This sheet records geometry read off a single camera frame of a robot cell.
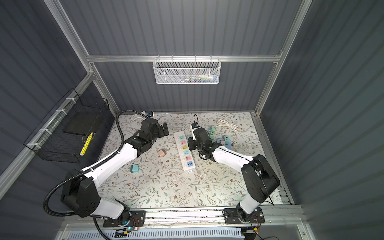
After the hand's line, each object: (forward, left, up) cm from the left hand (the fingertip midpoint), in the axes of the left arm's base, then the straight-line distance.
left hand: (159, 126), depth 84 cm
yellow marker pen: (-14, +33, +5) cm, 36 cm away
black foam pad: (-2, +39, +6) cm, 40 cm away
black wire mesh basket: (-9, +45, +6) cm, 46 cm away
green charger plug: (+8, -33, -14) cm, 37 cm away
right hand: (-5, -18, -9) cm, 20 cm away
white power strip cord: (+24, +21, -17) cm, 36 cm away
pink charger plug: (-6, +2, -21) cm, 21 cm away
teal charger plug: (-2, -41, -15) cm, 44 cm away
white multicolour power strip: (-13, -14, -19) cm, 27 cm away
